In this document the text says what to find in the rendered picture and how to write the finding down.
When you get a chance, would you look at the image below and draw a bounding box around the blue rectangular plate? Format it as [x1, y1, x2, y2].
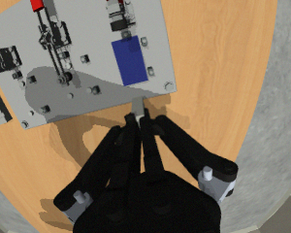
[112, 35, 148, 86]

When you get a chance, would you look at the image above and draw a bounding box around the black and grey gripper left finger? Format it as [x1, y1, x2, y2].
[53, 97, 142, 222]

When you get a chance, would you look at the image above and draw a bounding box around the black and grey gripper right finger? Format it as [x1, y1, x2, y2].
[137, 96, 239, 215]

